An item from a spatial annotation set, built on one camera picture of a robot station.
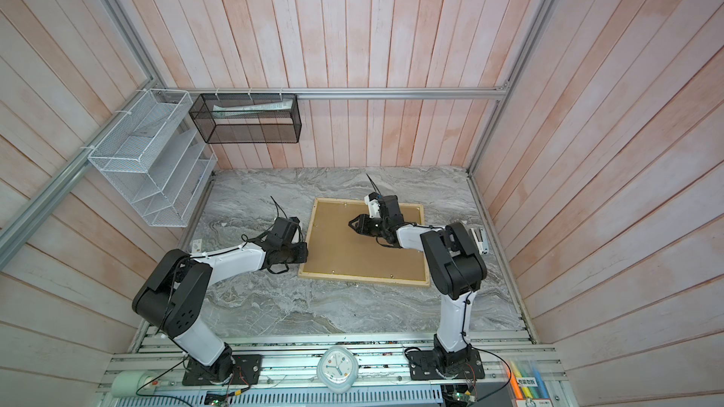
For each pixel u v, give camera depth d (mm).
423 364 733
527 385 701
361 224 880
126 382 655
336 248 1010
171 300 465
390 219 797
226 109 900
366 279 880
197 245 972
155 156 730
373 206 918
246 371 732
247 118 1038
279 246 740
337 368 715
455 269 530
